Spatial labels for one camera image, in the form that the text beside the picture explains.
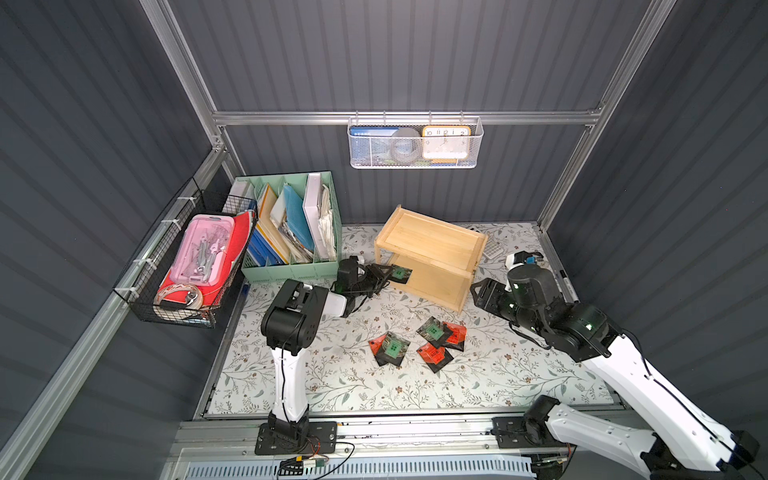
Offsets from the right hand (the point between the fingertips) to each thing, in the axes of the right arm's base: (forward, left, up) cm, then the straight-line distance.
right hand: (485, 289), depth 69 cm
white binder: (+30, +46, -3) cm, 55 cm away
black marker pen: (+22, -42, -33) cm, 58 cm away
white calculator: (+36, -16, -27) cm, 47 cm away
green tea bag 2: (-3, +22, -28) cm, 36 cm away
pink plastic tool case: (+8, +68, +3) cm, 68 cm away
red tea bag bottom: (-6, +9, -28) cm, 30 cm away
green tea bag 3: (+2, +9, -27) cm, 29 cm away
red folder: (+17, +61, +4) cm, 63 cm away
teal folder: (+30, +52, -6) cm, 61 cm away
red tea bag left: (-2, +27, -27) cm, 38 cm away
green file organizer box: (+41, +71, -2) cm, 82 cm away
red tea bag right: (+1, +3, -28) cm, 28 cm away
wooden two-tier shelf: (+17, +7, -8) cm, 20 cm away
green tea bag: (+22, +19, -25) cm, 38 cm away
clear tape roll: (-5, +66, +1) cm, 66 cm away
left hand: (+20, +23, -20) cm, 36 cm away
